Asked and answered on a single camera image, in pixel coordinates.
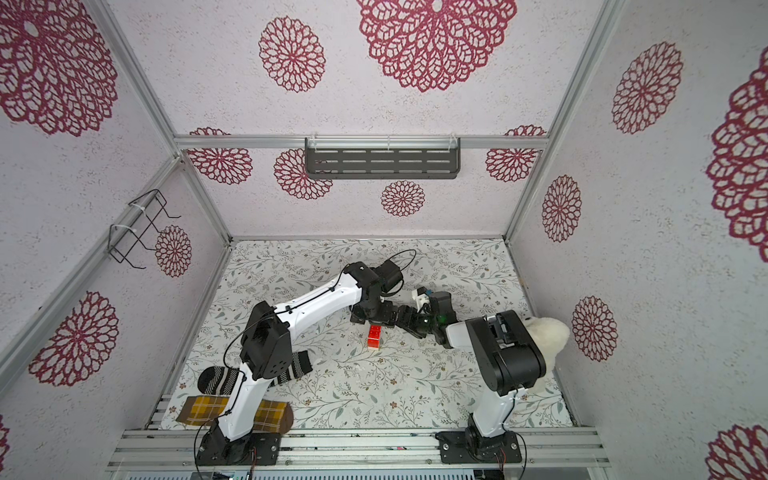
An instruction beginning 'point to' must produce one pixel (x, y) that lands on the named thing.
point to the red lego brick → (374, 335)
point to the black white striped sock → (222, 380)
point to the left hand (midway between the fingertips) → (379, 325)
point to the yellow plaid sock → (271, 416)
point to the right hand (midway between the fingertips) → (391, 317)
